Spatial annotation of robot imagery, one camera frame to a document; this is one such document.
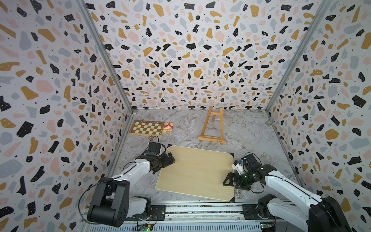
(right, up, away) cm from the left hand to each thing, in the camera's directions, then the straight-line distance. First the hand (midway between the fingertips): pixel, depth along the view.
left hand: (171, 161), depth 89 cm
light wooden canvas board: (+17, -7, +1) cm, 18 cm away
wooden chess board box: (-20, +20, +17) cm, 33 cm away
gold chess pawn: (-17, +14, +14) cm, 26 cm away
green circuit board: (-9, -27, -19) cm, 34 cm away
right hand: (+34, -11, -9) cm, 37 cm away
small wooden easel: (+29, +13, +8) cm, 32 cm away
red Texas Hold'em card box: (-5, +20, +19) cm, 28 cm away
